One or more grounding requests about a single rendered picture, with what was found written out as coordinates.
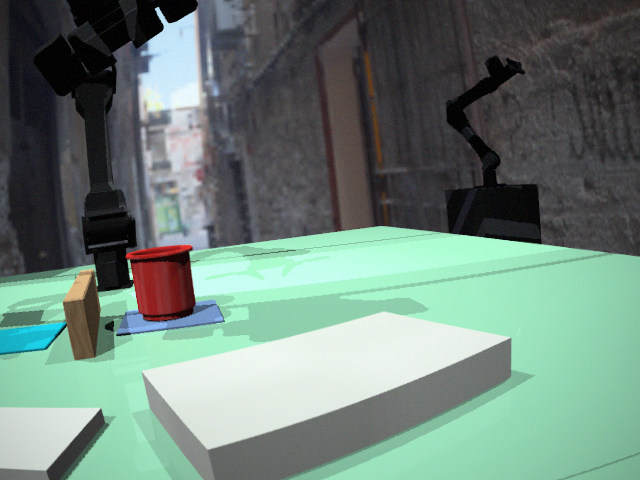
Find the red cup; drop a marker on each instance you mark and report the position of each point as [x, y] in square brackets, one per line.
[163, 282]

